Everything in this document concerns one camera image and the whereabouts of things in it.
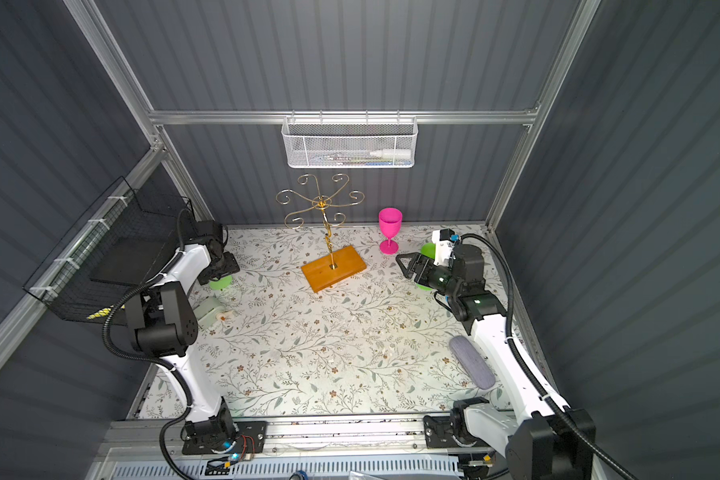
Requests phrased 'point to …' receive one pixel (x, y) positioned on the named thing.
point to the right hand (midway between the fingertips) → (409, 263)
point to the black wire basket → (128, 239)
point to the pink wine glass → (390, 221)
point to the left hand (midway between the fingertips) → (218, 272)
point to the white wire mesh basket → (349, 141)
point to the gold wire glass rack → (332, 269)
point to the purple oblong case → (466, 354)
